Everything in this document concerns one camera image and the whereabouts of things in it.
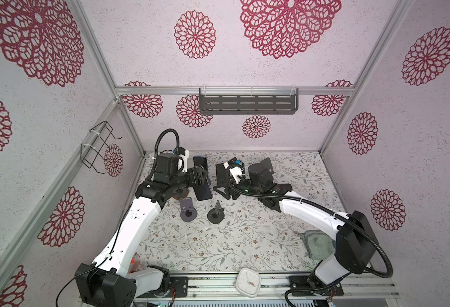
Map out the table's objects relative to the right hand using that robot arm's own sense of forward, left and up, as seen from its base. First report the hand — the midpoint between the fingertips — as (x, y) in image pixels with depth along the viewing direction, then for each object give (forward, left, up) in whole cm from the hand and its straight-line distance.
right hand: (218, 181), depth 76 cm
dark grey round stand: (-5, +2, -19) cm, 20 cm away
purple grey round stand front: (-2, +15, -22) cm, 27 cm away
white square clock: (-30, -12, -23) cm, 40 cm away
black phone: (+18, +10, -7) cm, 22 cm away
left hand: (+1, +8, +1) cm, 8 cm away
